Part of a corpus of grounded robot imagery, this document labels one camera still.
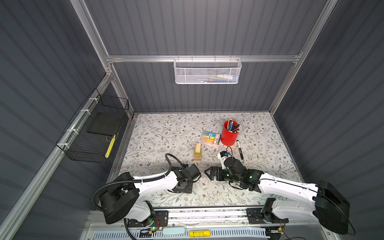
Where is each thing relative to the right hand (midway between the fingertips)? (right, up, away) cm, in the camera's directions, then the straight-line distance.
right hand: (211, 173), depth 80 cm
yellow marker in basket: (-48, +16, -11) cm, 52 cm away
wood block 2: (-7, +6, +13) cm, 16 cm away
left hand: (-13, -10, +4) cm, 17 cm away
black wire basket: (-60, +21, -7) cm, 64 cm away
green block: (-7, +9, +11) cm, 16 cm away
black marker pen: (+21, +10, +19) cm, 30 cm away
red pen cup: (+14, +18, +20) cm, 30 cm away
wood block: (-7, +13, +9) cm, 17 cm away
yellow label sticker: (-6, -24, -12) cm, 27 cm away
